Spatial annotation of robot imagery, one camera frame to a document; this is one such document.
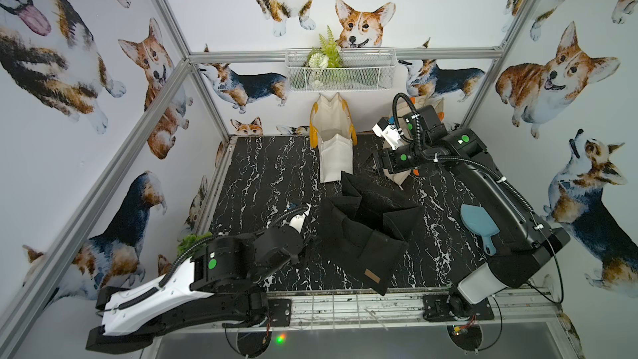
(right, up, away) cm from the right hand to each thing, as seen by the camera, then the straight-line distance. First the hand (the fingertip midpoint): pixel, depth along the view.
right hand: (367, 166), depth 67 cm
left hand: (-13, -18, -5) cm, 23 cm away
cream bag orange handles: (+17, -7, +36) cm, 41 cm away
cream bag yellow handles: (-10, +15, +52) cm, 56 cm away
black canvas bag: (-1, -16, -7) cm, 17 cm away
